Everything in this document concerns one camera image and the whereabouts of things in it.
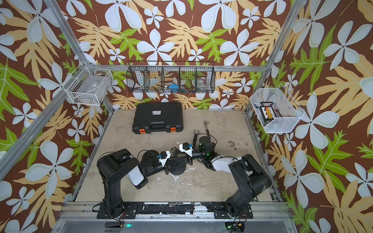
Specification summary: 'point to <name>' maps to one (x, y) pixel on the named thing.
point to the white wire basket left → (89, 86)
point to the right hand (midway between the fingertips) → (175, 155)
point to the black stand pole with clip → (176, 151)
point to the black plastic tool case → (154, 117)
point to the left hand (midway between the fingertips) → (178, 156)
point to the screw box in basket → (267, 112)
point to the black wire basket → (171, 76)
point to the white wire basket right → (277, 110)
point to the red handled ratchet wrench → (205, 123)
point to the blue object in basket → (174, 88)
